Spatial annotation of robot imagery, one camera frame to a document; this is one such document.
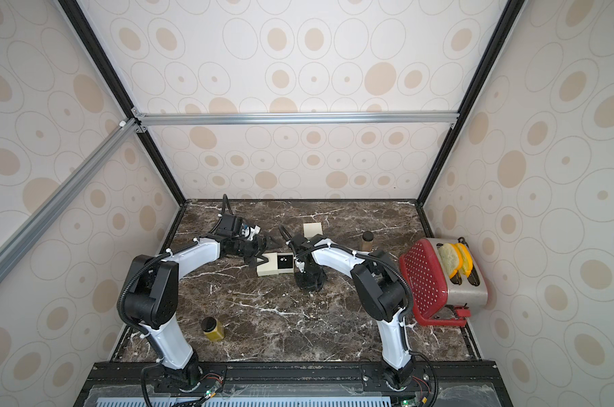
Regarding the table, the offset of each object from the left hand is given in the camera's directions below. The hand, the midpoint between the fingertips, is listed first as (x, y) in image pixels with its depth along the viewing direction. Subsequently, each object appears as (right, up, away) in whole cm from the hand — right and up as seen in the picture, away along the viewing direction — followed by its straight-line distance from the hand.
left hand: (280, 249), depth 89 cm
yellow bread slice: (+58, -1, -13) cm, 60 cm away
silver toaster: (+56, -8, -14) cm, 59 cm away
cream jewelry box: (+11, +7, +18) cm, 23 cm away
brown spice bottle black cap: (+32, +1, +7) cm, 33 cm away
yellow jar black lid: (-18, -22, -14) cm, 32 cm away
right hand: (+9, -16, +1) cm, 18 cm away
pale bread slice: (+54, -1, -11) cm, 55 cm away
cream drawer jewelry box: (-2, -6, +7) cm, 9 cm away
